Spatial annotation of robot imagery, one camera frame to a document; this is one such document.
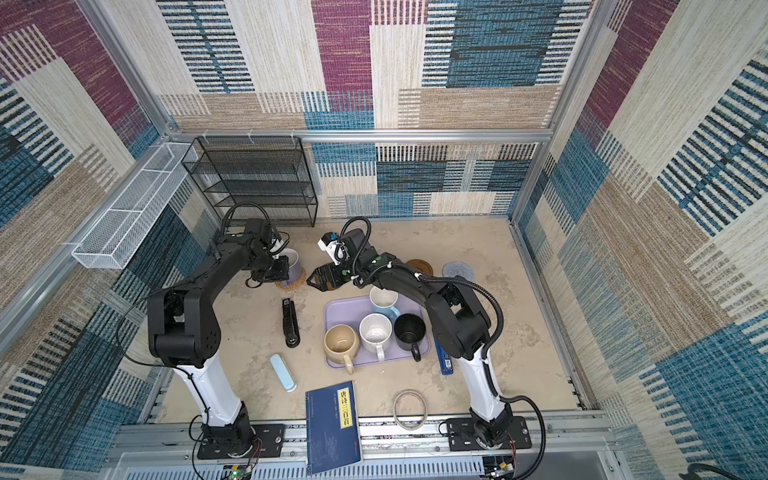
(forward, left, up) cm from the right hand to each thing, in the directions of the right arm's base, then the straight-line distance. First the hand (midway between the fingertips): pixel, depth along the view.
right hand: (321, 279), depth 88 cm
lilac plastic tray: (-11, -8, -6) cm, 15 cm away
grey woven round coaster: (+11, -44, -13) cm, 47 cm away
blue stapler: (-21, -34, -10) cm, 42 cm away
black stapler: (-12, +8, -9) cm, 17 cm away
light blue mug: (-3, -18, -9) cm, 20 cm away
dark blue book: (-36, -5, -12) cm, 38 cm away
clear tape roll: (-32, -20, -11) cm, 39 cm away
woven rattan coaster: (+5, +14, -13) cm, 19 cm away
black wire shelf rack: (+41, +22, +8) cm, 48 cm away
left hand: (+6, +12, -3) cm, 14 cm away
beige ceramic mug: (-15, -5, -11) cm, 19 cm away
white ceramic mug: (-11, -15, -11) cm, 22 cm away
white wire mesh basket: (-1, +45, +21) cm, 50 cm away
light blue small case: (-23, +9, -10) cm, 27 cm away
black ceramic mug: (-13, -25, -9) cm, 29 cm away
